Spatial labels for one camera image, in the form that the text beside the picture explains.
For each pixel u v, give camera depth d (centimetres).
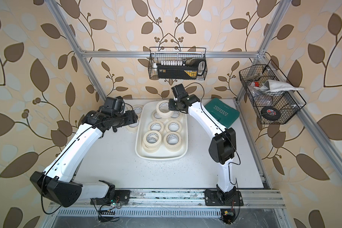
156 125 102
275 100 73
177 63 83
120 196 75
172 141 94
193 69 84
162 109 85
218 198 67
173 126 102
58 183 38
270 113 72
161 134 92
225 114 105
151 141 95
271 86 63
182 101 63
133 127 99
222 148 51
